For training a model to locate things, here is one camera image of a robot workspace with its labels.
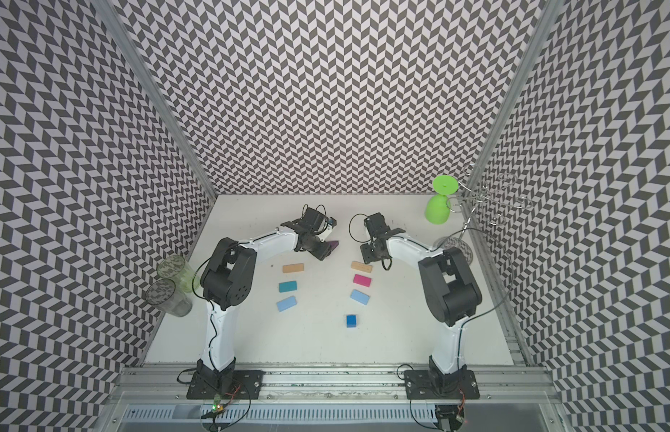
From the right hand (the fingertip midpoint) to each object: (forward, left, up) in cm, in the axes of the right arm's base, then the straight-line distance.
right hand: (373, 256), depth 97 cm
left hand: (+5, +20, -1) cm, 20 cm away
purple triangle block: (+1, +14, +6) cm, 16 cm away
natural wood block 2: (-3, +5, -2) cm, 6 cm away
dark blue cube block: (-23, +8, 0) cm, 25 cm away
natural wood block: (-4, +29, -1) cm, 29 cm away
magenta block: (-8, +4, -4) cm, 10 cm away
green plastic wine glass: (+3, -19, +23) cm, 30 cm away
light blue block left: (-17, +30, -2) cm, 34 cm away
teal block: (-11, +30, -1) cm, 32 cm away
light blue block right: (-13, +5, -4) cm, 15 cm away
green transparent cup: (-8, +66, +7) cm, 67 cm away
